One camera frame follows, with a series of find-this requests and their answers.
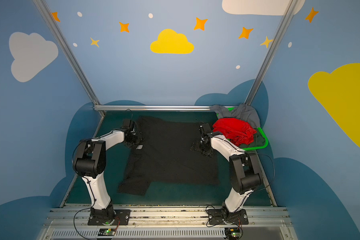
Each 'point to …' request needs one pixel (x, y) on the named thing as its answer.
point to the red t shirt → (239, 132)
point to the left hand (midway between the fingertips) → (143, 140)
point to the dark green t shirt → (258, 141)
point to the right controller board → (232, 232)
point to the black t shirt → (165, 156)
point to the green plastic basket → (264, 137)
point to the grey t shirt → (243, 112)
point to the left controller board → (106, 232)
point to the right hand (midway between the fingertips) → (198, 149)
